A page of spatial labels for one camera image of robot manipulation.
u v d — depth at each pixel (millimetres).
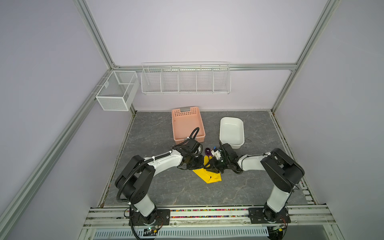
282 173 486
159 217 734
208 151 957
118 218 754
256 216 736
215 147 956
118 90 964
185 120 1108
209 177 866
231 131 1084
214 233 1577
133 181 451
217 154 890
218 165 821
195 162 764
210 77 1044
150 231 722
